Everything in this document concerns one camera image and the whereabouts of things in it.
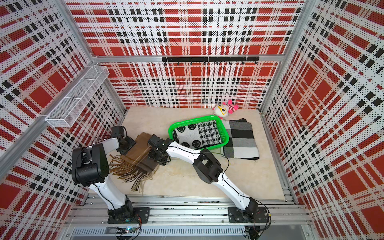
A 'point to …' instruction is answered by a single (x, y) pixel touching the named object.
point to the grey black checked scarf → (241, 144)
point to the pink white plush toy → (222, 110)
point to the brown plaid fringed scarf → (137, 164)
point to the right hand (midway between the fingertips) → (154, 159)
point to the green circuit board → (128, 230)
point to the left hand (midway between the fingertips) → (134, 144)
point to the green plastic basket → (223, 134)
